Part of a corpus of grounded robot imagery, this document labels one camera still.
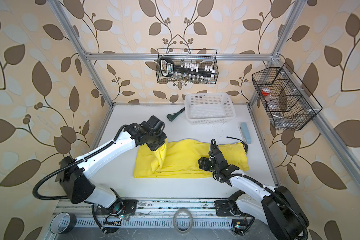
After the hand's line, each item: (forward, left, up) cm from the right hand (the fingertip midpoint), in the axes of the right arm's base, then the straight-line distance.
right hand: (203, 163), depth 87 cm
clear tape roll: (-28, +17, -4) cm, 33 cm away
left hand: (+7, +19, +16) cm, 26 cm away
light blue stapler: (+20, -30, +3) cm, 36 cm away
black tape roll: (-27, +70, -2) cm, 75 cm away
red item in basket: (+26, -34, +31) cm, 53 cm away
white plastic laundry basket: (+47, -11, -2) cm, 48 cm away
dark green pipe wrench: (+37, +21, -1) cm, 43 cm away
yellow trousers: (+3, +14, +1) cm, 14 cm away
